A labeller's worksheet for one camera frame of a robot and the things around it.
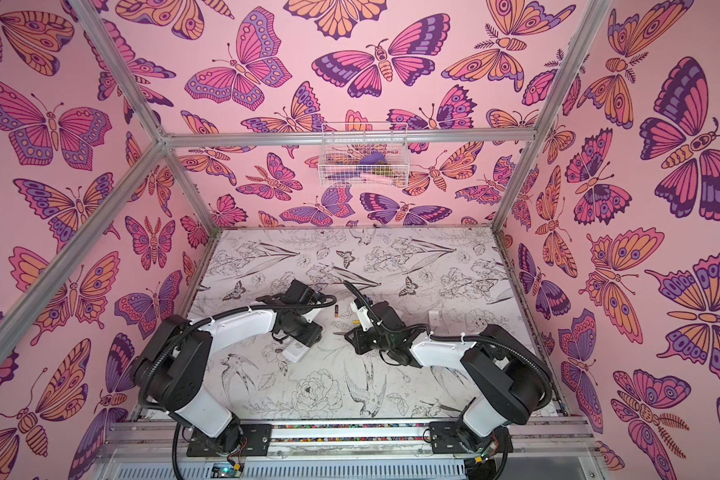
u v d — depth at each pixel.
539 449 0.73
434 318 0.95
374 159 0.95
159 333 0.49
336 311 0.97
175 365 0.45
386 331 0.68
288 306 0.72
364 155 0.96
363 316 0.79
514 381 0.44
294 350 0.85
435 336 0.58
